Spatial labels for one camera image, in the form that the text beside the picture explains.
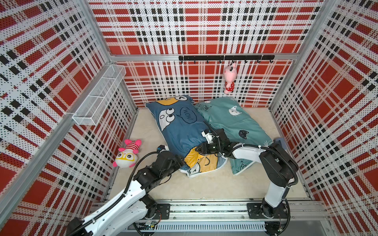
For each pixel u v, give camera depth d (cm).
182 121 94
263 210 66
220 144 72
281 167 48
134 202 50
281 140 111
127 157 86
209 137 84
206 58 87
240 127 96
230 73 91
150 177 56
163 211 73
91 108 70
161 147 72
